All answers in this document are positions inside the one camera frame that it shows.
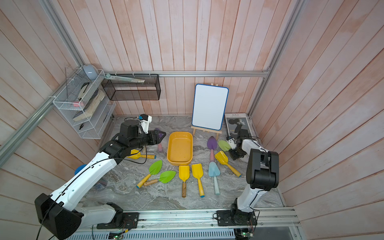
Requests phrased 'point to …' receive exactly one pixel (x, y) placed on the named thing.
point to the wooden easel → (207, 130)
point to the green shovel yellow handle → (154, 168)
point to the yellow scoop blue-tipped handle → (198, 172)
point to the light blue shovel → (214, 171)
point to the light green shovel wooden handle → (224, 145)
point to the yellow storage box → (180, 148)
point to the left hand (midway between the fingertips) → (162, 136)
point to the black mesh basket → (131, 87)
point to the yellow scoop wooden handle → (184, 175)
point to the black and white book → (238, 125)
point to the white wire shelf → (93, 126)
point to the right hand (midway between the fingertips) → (236, 152)
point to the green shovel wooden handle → (143, 181)
